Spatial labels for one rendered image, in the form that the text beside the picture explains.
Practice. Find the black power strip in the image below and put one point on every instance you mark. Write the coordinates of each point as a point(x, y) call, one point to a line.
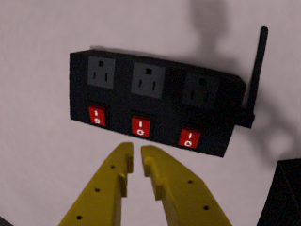
point(162, 101)

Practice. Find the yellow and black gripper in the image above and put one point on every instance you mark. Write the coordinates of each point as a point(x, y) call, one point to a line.
point(186, 199)

